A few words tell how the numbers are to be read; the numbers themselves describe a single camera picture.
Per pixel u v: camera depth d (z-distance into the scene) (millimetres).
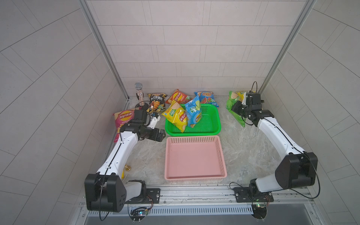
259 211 661
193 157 856
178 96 1075
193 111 888
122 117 933
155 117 720
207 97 1053
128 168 785
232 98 862
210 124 991
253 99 618
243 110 694
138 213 647
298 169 412
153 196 708
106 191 377
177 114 920
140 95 931
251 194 654
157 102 1037
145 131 657
